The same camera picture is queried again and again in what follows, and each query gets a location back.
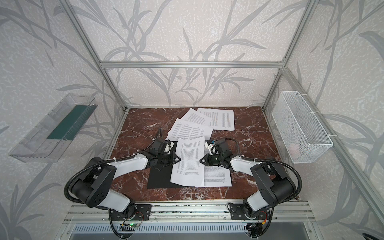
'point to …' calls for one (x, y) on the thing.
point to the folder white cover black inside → (162, 179)
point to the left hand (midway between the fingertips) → (182, 155)
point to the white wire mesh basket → (302, 137)
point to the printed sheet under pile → (195, 116)
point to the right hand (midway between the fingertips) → (200, 156)
